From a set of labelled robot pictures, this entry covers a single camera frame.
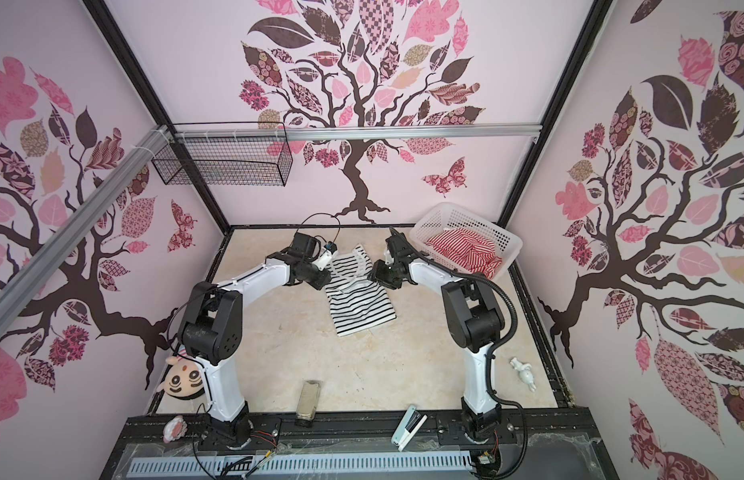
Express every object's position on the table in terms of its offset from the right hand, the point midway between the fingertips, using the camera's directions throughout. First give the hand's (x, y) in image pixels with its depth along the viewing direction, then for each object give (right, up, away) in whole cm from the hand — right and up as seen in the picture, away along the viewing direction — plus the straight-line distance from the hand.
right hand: (372, 275), depth 97 cm
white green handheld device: (+9, -36, -25) cm, 45 cm away
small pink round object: (-47, -36, -26) cm, 65 cm away
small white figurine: (+42, -26, -17) cm, 53 cm away
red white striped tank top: (+35, +8, +12) cm, 38 cm away
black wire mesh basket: (-48, +40, -2) cm, 62 cm away
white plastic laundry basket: (+30, +22, +18) cm, 41 cm away
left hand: (-16, -1, 0) cm, 16 cm away
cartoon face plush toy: (-48, -25, -22) cm, 59 cm away
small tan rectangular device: (-17, -32, -20) cm, 42 cm away
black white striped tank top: (-5, -9, 0) cm, 10 cm away
